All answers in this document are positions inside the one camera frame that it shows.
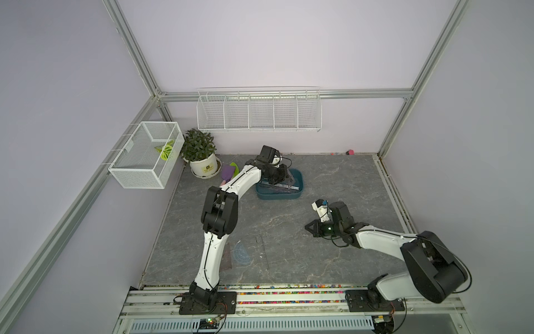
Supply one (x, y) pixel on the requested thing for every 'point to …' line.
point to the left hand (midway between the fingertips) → (293, 177)
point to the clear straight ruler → (280, 185)
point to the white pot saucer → (219, 167)
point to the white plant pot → (204, 167)
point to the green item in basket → (167, 149)
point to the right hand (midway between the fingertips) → (305, 225)
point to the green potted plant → (197, 145)
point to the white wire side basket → (148, 158)
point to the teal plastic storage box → (283, 190)
